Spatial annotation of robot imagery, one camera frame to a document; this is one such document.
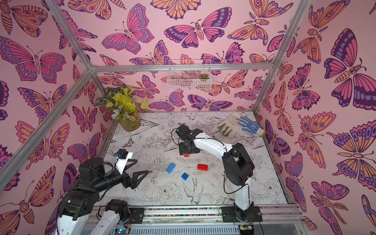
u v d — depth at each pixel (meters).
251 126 1.10
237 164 0.49
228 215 0.73
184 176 0.86
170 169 0.89
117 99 0.95
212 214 0.75
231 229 0.70
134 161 0.67
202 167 0.89
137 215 0.73
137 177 0.57
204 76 0.92
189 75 0.95
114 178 0.55
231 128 1.09
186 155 0.94
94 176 0.48
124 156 0.55
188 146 0.66
